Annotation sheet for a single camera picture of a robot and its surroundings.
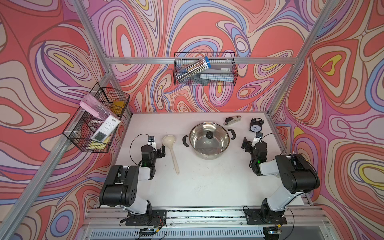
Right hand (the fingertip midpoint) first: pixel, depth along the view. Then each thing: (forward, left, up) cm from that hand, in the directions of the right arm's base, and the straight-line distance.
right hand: (252, 141), depth 95 cm
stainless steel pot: (-3, +42, +6) cm, 43 cm away
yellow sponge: (+6, +78, +28) cm, 83 cm away
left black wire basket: (-6, +86, +28) cm, 90 cm away
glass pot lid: (-2, +28, +8) cm, 30 cm away
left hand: (-1, +62, +2) cm, 62 cm away
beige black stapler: (+21, +10, -2) cm, 24 cm away
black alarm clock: (+13, -6, 0) cm, 15 cm away
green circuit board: (-45, +63, -8) cm, 78 cm away
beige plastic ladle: (+6, +55, -3) cm, 55 cm away
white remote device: (-8, +79, +28) cm, 84 cm away
